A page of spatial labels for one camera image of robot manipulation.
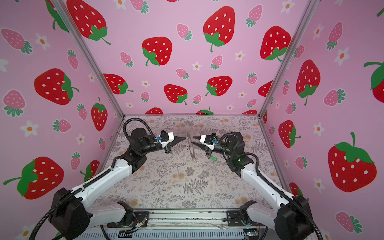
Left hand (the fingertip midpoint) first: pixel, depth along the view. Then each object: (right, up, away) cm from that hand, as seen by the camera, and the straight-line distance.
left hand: (183, 136), depth 67 cm
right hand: (+5, -1, 0) cm, 5 cm away
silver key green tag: (+16, -16, +29) cm, 37 cm away
